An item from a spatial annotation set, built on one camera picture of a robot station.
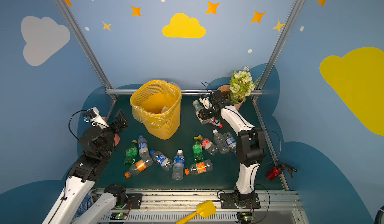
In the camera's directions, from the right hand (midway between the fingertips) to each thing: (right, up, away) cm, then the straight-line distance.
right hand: (203, 112), depth 94 cm
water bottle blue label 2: (-37, -21, -5) cm, 43 cm away
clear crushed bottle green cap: (-4, +3, +2) cm, 5 cm away
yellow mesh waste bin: (-20, -9, -10) cm, 24 cm away
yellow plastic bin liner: (-33, +6, +4) cm, 34 cm away
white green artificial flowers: (+23, +17, -3) cm, 29 cm away
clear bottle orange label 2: (-36, -30, -12) cm, 48 cm away
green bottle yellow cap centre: (-4, -22, -5) cm, 23 cm away
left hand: (-42, 0, -28) cm, 50 cm away
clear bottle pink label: (+5, -22, -1) cm, 23 cm away
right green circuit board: (+19, -51, -22) cm, 59 cm away
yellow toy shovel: (-1, -47, -22) cm, 52 cm away
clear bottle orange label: (-3, -30, -14) cm, 33 cm away
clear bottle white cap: (+10, -18, -3) cm, 21 cm away
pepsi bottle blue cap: (-25, -26, -10) cm, 38 cm away
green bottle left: (-44, -24, -6) cm, 51 cm away
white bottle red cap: (+8, -7, +9) cm, 14 cm away
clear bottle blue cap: (+16, -18, -3) cm, 25 cm away
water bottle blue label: (-15, -28, -12) cm, 34 cm away
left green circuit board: (-43, -50, -23) cm, 70 cm away
